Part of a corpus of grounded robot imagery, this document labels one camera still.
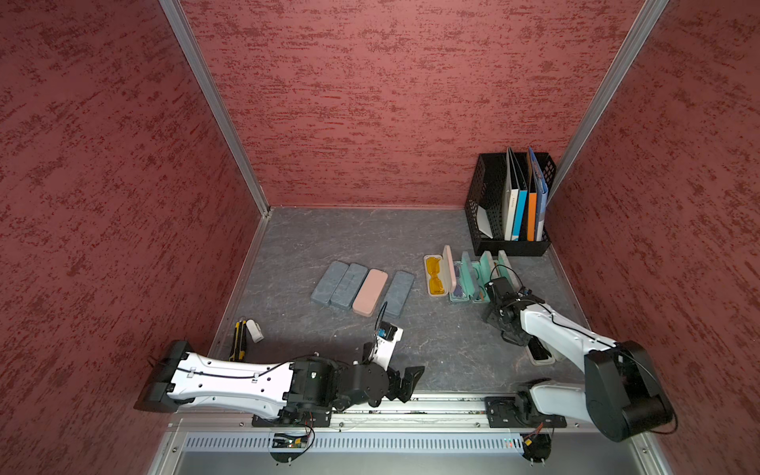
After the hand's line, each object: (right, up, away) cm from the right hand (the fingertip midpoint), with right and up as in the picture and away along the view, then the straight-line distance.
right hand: (501, 328), depth 88 cm
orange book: (+9, +38, 0) cm, 40 cm away
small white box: (-74, 0, -3) cm, 74 cm away
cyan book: (+6, +40, -1) cm, 40 cm away
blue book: (+11, +41, -3) cm, 43 cm away
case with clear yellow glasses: (-31, +10, +6) cm, 33 cm away
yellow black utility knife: (-79, -3, -3) cm, 79 cm away
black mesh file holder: (+4, +40, +30) cm, 50 cm away
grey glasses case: (-55, +13, +6) cm, 56 cm away
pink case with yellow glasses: (-17, +15, +12) cm, 26 cm away
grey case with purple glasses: (-9, +10, +9) cm, 16 cm away
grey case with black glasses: (-48, +12, +6) cm, 50 cm away
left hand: (-31, -2, -21) cm, 37 cm away
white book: (+3, +40, 0) cm, 40 cm away
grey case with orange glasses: (-2, +16, +14) cm, 21 cm away
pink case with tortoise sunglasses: (-41, +9, +5) cm, 42 cm away
